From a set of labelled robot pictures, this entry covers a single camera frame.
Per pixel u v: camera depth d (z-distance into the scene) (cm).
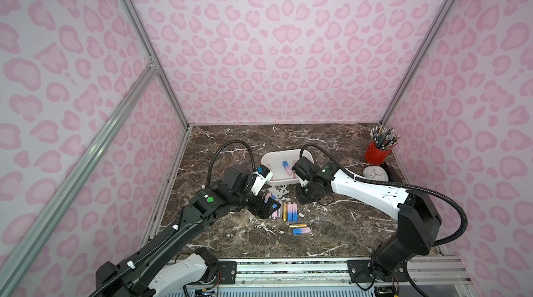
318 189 58
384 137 92
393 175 93
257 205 62
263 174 64
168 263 45
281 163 101
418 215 43
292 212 86
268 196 91
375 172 97
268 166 101
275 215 86
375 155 101
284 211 86
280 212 86
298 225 83
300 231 82
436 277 73
